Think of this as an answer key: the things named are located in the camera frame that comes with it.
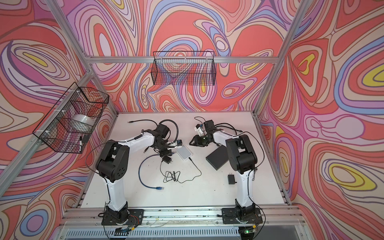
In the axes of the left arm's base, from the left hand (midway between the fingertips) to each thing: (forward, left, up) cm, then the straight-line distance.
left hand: (171, 150), depth 97 cm
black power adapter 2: (-19, -36, -1) cm, 41 cm away
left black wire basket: (-3, +45, +31) cm, 55 cm away
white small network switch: (-2, -8, +1) cm, 8 cm away
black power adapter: (-6, +2, -1) cm, 6 cm away
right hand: (+3, -14, +1) cm, 15 cm away
